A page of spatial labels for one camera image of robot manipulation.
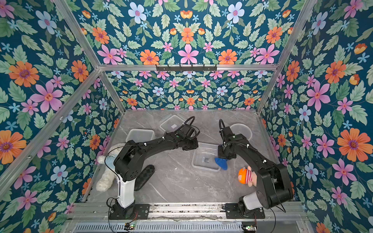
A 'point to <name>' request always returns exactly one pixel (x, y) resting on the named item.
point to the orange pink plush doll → (247, 176)
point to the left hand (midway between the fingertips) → (201, 145)
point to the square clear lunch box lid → (171, 123)
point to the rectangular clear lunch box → (140, 135)
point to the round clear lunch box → (240, 128)
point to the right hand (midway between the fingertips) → (225, 153)
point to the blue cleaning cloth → (222, 162)
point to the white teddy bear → (109, 172)
